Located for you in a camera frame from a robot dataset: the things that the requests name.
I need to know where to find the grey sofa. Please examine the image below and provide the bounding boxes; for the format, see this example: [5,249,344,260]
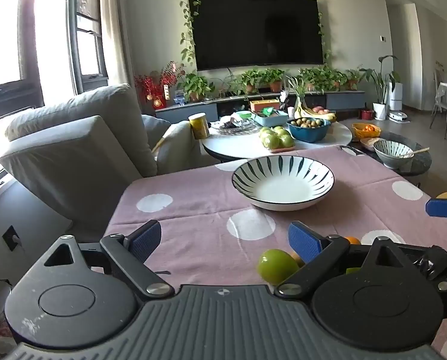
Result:
[0,83,213,220]

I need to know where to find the pile of kiwis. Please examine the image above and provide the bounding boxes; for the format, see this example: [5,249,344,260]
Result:
[289,117,329,128]

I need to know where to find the yellow can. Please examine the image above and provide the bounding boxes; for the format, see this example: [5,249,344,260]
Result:
[188,112,211,140]

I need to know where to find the round white table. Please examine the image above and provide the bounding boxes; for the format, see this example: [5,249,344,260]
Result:
[201,118,354,164]

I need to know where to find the blue grey pillow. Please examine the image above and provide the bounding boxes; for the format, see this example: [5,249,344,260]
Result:
[141,114,172,151]

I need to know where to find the glass plate with snacks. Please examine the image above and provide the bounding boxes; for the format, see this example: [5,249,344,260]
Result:
[210,117,262,136]

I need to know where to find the row of green potted plants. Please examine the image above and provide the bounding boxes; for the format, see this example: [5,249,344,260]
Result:
[298,65,364,92]

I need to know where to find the bunch of bananas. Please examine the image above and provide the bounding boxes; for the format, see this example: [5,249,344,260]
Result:
[294,106,338,122]

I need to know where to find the large striped white bowl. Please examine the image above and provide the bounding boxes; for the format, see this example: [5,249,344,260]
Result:
[232,155,335,211]

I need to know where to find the black wall television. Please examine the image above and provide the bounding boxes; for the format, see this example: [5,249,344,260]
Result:
[188,0,320,71]

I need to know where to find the wall outlet with plug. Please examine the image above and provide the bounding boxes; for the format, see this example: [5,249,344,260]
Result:
[2,225,25,252]

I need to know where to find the leafy potted plant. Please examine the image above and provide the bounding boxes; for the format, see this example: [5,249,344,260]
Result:
[178,73,215,103]

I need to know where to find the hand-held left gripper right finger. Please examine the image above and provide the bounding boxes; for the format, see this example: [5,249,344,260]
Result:
[275,221,410,298]

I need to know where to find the orange box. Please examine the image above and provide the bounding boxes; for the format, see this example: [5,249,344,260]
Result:
[249,98,281,113]

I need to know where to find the small potted plant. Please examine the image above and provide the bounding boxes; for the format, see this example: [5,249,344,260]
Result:
[263,68,286,93]
[241,69,264,95]

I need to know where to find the beige curtain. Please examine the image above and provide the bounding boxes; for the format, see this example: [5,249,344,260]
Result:
[99,0,142,128]

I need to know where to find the pink polka dot tablecloth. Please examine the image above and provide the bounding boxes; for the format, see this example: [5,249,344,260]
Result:
[105,144,447,360]

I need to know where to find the green sprouts in vase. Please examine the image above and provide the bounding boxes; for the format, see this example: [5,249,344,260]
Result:
[284,76,311,119]

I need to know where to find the pack of green apples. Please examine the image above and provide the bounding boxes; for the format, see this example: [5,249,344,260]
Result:
[259,125,296,154]

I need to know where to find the large black framed window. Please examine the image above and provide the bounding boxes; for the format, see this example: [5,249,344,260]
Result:
[0,0,46,125]

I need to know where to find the cream pillow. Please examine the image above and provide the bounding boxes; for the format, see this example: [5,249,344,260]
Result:
[155,120,205,175]

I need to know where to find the dining chair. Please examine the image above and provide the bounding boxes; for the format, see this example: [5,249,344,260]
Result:
[429,69,447,129]

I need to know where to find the green mango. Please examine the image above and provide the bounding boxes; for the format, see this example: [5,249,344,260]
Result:
[256,249,301,286]

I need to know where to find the orange basket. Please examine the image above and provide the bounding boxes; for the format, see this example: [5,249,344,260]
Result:
[351,122,382,143]

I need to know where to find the grey television cabinet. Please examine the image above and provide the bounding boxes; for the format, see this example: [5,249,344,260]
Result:
[154,90,367,124]

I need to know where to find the green hanging vine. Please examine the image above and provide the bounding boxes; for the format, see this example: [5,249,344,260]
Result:
[178,0,334,65]

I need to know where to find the round glass side table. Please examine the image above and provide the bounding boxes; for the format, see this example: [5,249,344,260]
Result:
[352,131,433,176]

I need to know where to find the blue bowl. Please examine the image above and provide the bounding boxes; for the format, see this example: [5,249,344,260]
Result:
[286,117,332,143]

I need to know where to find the tall plant in white pot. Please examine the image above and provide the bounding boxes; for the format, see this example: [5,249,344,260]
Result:
[359,55,401,121]

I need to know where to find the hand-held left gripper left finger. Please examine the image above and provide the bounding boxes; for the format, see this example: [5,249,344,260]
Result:
[36,220,175,301]

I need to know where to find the small pink dish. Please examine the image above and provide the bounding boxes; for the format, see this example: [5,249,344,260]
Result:
[359,137,386,153]

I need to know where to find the teal tray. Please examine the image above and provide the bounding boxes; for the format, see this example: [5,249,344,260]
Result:
[251,109,289,128]

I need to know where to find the small striped bowl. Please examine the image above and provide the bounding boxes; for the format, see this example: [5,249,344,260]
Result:
[373,139,415,170]

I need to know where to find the red flower decoration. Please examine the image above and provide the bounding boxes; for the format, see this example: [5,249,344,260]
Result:
[134,62,185,110]

